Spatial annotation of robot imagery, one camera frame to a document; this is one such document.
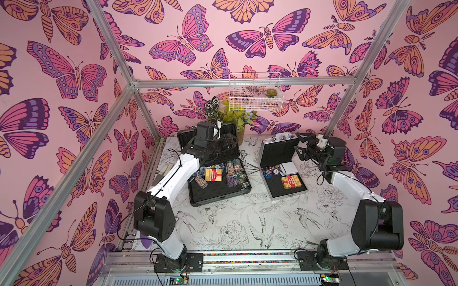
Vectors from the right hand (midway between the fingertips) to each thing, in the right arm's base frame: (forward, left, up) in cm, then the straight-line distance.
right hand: (297, 138), depth 83 cm
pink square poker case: (-4, +4, -25) cm, 26 cm away
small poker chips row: (-3, +10, -24) cm, 26 cm away
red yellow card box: (-10, -1, -23) cm, 25 cm away
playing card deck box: (-8, +40, -21) cm, 46 cm away
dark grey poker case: (-17, +38, -22) cm, 47 cm away
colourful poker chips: (-8, +29, -21) cm, 36 cm away
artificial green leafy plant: (+23, +39, -2) cm, 45 cm away
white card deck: (-1, -1, -23) cm, 23 cm away
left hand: (-2, +28, 0) cm, 28 cm away
